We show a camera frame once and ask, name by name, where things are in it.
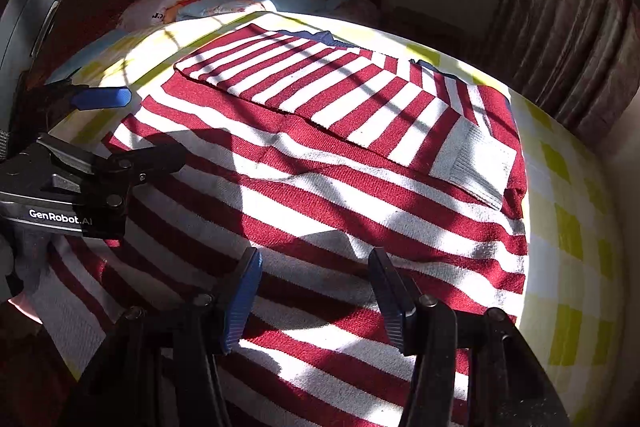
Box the red white striped sweater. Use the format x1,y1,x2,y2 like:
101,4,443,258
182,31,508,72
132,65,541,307
26,24,528,426

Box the green white checked bedsheet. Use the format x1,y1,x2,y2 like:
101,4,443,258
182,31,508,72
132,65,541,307
75,13,624,426

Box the brown patterned curtain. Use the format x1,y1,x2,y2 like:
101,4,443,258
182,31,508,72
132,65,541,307
472,0,639,146

